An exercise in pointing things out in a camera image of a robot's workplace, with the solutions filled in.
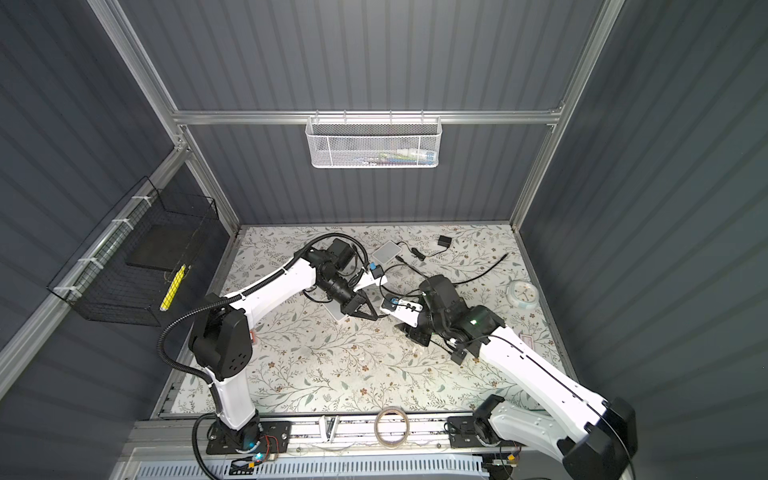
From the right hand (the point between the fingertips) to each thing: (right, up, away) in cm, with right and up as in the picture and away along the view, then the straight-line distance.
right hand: (405, 318), depth 75 cm
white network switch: (-5, +17, +36) cm, 40 cm away
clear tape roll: (-7, -27, -1) cm, 28 cm away
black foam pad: (-64, +18, +2) cm, 66 cm away
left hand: (-8, -1, +4) cm, 9 cm away
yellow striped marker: (-55, +8, -6) cm, 56 cm away
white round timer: (+40, +3, +22) cm, 45 cm away
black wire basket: (-66, +12, -3) cm, 67 cm away
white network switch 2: (-18, +3, -1) cm, 18 cm away
